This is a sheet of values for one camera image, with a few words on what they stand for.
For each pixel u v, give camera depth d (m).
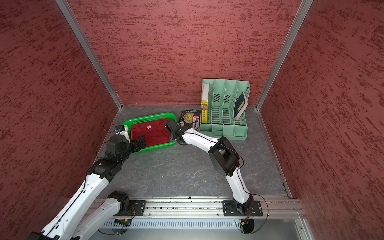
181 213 0.73
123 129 0.67
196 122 1.06
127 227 0.68
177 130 0.71
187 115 1.13
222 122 1.10
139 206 0.74
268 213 0.69
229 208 0.74
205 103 0.90
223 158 0.52
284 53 0.88
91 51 0.88
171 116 1.03
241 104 1.03
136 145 0.68
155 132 1.00
